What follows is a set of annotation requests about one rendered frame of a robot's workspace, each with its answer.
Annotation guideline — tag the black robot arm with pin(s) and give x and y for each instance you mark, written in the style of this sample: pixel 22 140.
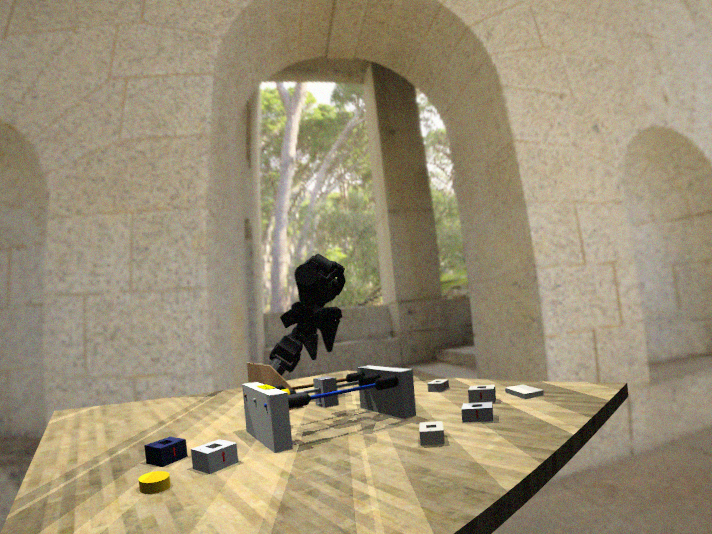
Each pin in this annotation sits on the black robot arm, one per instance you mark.
pixel 314 276

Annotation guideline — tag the yellow short cylinder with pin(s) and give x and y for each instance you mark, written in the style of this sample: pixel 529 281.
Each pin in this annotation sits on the yellow short cylinder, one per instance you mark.
pixel 154 482

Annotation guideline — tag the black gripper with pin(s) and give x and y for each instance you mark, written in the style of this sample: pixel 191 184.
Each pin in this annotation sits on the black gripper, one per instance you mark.
pixel 325 319

